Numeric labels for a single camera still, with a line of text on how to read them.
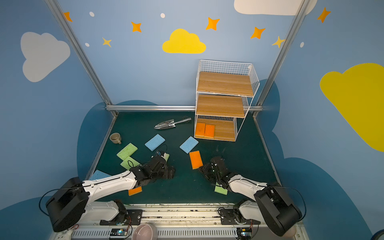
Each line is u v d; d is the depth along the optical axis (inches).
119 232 28.0
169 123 45.1
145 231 28.7
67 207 16.2
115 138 40.5
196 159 36.8
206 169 31.3
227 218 29.4
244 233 28.2
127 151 37.9
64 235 26.6
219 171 27.1
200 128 42.3
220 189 32.3
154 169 25.9
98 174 34.1
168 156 37.4
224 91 29.9
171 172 30.4
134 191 31.9
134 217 29.6
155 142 40.0
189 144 39.8
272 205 16.8
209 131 42.5
